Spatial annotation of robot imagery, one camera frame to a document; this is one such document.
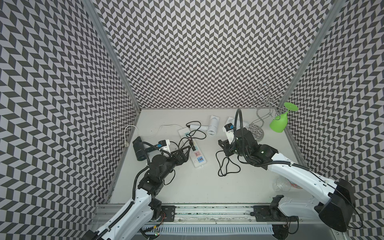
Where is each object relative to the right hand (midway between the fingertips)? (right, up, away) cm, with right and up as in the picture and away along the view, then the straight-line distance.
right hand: (222, 145), depth 77 cm
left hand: (-19, -2, 0) cm, 19 cm away
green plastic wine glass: (+33, +12, +5) cm, 36 cm away
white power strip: (-13, -8, +12) cm, 20 cm away
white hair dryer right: (+11, +13, +27) cm, 32 cm away
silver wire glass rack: (+25, +23, +3) cm, 34 cm away
